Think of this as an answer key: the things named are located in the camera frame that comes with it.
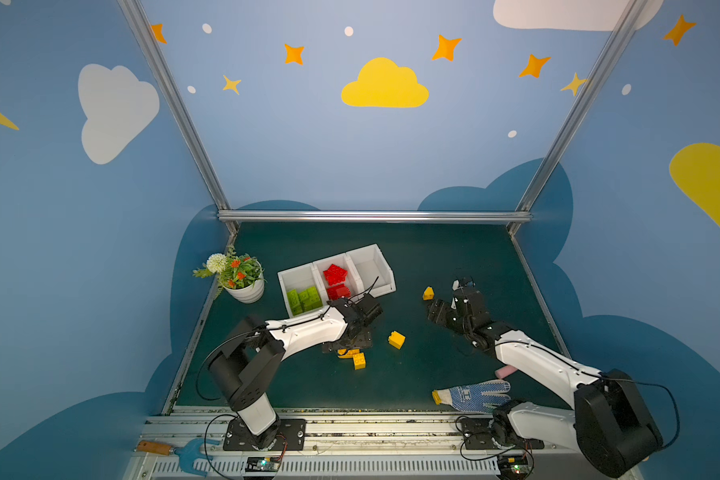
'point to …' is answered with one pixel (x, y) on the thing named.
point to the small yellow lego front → (359, 361)
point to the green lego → (305, 301)
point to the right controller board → (513, 466)
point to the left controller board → (263, 464)
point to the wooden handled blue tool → (188, 452)
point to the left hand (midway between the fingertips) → (356, 344)
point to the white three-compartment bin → (351, 275)
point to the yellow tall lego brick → (396, 339)
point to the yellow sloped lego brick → (428, 294)
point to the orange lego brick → (347, 353)
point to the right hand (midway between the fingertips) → (438, 305)
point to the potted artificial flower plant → (241, 276)
